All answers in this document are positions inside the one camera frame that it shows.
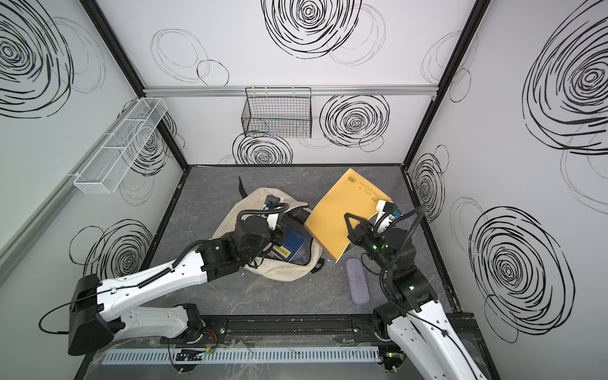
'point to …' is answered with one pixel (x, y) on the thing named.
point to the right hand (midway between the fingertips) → (343, 220)
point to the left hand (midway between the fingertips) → (286, 215)
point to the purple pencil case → (357, 282)
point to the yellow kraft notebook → (326, 223)
